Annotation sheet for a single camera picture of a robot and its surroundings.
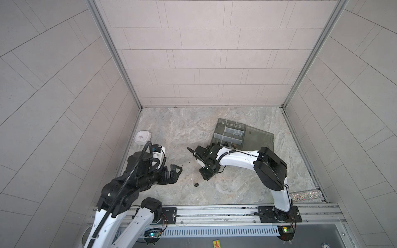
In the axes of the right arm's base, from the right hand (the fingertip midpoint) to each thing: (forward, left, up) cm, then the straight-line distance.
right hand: (205, 178), depth 84 cm
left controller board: (-24, +24, +5) cm, 34 cm away
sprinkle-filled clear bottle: (-13, -46, +4) cm, 48 cm away
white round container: (+25, +37, +8) cm, 46 cm away
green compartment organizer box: (+26, -23, +1) cm, 34 cm away
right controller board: (-26, -35, 0) cm, 44 cm away
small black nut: (-4, +5, +2) cm, 6 cm away
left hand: (-4, +11, +24) cm, 26 cm away
